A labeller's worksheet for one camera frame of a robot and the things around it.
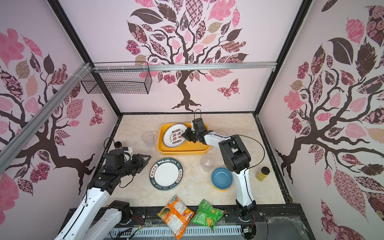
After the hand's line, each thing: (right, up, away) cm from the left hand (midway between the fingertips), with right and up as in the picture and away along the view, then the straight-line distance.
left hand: (151, 161), depth 77 cm
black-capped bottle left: (-26, +6, +17) cm, 32 cm away
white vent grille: (+41, -33, -7) cm, 53 cm away
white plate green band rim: (+6, -10, +9) cm, 15 cm away
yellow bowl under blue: (+36, -15, +1) cm, 40 cm away
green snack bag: (+29, -24, -7) cm, 38 cm away
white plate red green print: (+8, +12, +24) cm, 27 cm away
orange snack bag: (+14, -25, -5) cm, 30 cm away
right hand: (+14, +14, +21) cm, 29 cm away
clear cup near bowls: (+31, -3, +11) cm, 33 cm away
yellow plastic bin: (+19, +5, +17) cm, 26 cm away
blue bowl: (+38, -10, +3) cm, 40 cm away
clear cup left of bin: (-10, +10, +26) cm, 29 cm away
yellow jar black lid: (+60, -8, +3) cm, 61 cm away
